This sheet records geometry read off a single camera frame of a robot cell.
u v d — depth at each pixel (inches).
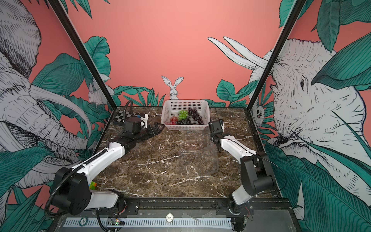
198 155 37.2
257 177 17.7
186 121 39.8
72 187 16.0
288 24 29.5
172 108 45.4
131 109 46.2
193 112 43.6
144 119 30.3
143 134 28.1
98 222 26.5
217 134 27.5
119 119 42.5
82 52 33.7
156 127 29.4
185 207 29.5
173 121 41.7
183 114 42.4
